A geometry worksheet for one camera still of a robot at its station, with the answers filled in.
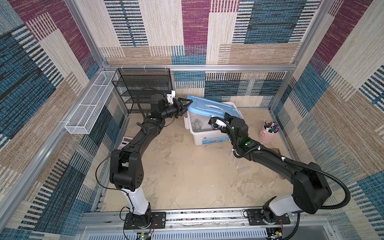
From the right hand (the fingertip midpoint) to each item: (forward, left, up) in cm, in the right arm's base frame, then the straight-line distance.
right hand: (228, 113), depth 81 cm
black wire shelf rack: (+35, +59, -6) cm, 69 cm away
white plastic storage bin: (-5, +14, -12) cm, 19 cm away
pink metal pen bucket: (-2, -27, -19) cm, 33 cm away
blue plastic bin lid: (+5, +9, -1) cm, 10 cm away
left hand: (+3, +19, +6) cm, 20 cm away
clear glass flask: (+10, +16, -23) cm, 30 cm away
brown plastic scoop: (-8, -33, -27) cm, 43 cm away
